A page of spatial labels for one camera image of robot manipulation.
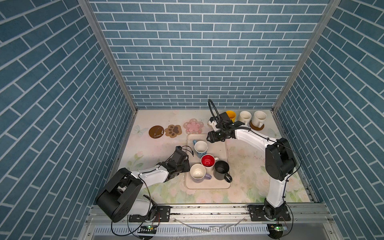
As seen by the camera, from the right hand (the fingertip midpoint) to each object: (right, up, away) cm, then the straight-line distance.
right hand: (209, 136), depth 93 cm
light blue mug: (-5, -8, 0) cm, 9 cm away
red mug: (-1, -15, -4) cm, 15 cm away
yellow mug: (+18, +14, +14) cm, 26 cm away
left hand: (-13, -17, -3) cm, 22 cm away
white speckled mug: (+35, +11, +10) cm, 38 cm away
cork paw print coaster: (-25, +3, +15) cm, 29 cm away
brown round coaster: (+36, +5, +16) cm, 39 cm away
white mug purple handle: (-7, -20, -6) cm, 23 cm away
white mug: (+27, +13, +15) cm, 34 cm away
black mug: (+6, -18, -8) cm, 21 cm away
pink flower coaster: (-11, +6, +19) cm, 22 cm away
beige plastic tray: (+7, -9, +5) cm, 12 cm away
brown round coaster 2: (-37, +2, +12) cm, 39 cm away
